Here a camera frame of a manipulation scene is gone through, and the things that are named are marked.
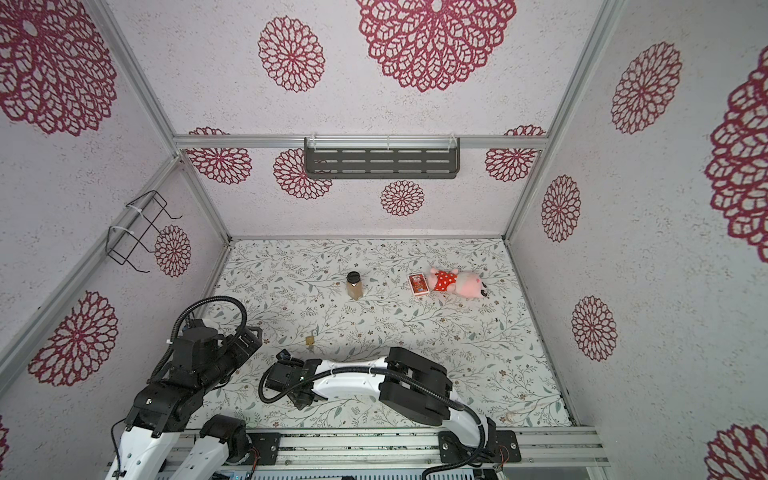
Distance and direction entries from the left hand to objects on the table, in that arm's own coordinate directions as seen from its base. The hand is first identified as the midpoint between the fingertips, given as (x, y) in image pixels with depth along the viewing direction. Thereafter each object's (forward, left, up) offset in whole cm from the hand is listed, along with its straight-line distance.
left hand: (253, 346), depth 74 cm
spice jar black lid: (+27, -23, -8) cm, 36 cm away
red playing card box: (+30, -45, -16) cm, 57 cm away
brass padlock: (+9, -9, -17) cm, 21 cm away
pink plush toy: (+25, -60, -10) cm, 66 cm away
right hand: (-4, -9, -16) cm, 19 cm away
